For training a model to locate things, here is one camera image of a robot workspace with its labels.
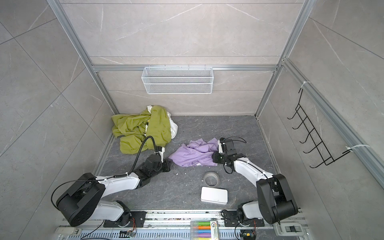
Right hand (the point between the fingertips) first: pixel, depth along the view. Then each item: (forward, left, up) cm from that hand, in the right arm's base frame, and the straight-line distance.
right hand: (214, 154), depth 91 cm
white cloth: (+24, +27, -1) cm, 36 cm away
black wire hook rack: (-12, -43, +25) cm, 52 cm away
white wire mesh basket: (+44, +23, +25) cm, 55 cm away
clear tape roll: (-13, +3, -6) cm, 15 cm away
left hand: (-2, +26, +1) cm, 26 cm away
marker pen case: (-38, +8, -4) cm, 39 cm away
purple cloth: (-1, +11, +5) cm, 12 cm away
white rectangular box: (-23, +1, -3) cm, 24 cm away
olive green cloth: (+19, +54, +3) cm, 58 cm away
